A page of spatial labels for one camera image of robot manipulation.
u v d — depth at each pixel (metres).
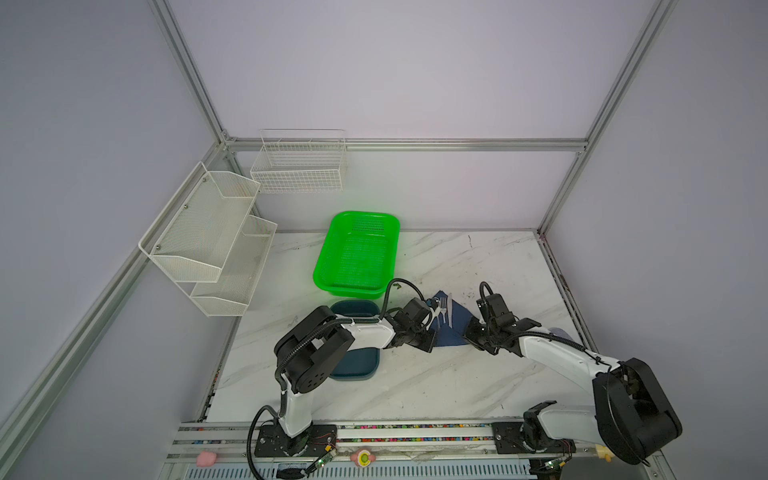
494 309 0.70
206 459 0.70
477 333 0.80
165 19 0.68
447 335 0.92
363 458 0.67
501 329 0.67
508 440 0.73
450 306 0.98
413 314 0.73
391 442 0.75
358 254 1.13
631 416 0.42
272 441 0.73
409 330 0.74
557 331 0.91
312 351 0.49
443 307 0.98
